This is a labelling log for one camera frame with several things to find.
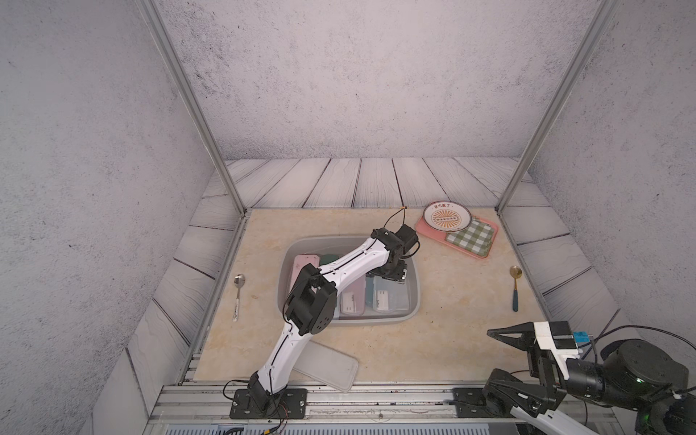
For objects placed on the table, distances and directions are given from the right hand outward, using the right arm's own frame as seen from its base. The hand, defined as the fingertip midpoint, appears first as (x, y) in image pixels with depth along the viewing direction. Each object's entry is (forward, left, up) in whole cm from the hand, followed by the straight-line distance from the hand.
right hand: (496, 359), depth 48 cm
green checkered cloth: (+55, -22, -34) cm, 68 cm away
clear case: (+26, +27, -29) cm, 47 cm away
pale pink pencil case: (+41, +46, -29) cm, 68 cm away
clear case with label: (+27, +15, -28) cm, 41 cm away
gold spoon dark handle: (+39, -31, -35) cm, 61 cm away
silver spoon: (+34, +67, -32) cm, 82 cm away
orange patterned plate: (+67, -12, -35) cm, 77 cm away
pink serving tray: (+62, -2, -36) cm, 72 cm away
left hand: (+32, +13, -28) cm, 45 cm away
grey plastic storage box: (+45, +49, -25) cm, 71 cm away
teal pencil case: (+29, +21, -29) cm, 46 cm away
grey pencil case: (+7, +33, -34) cm, 48 cm away
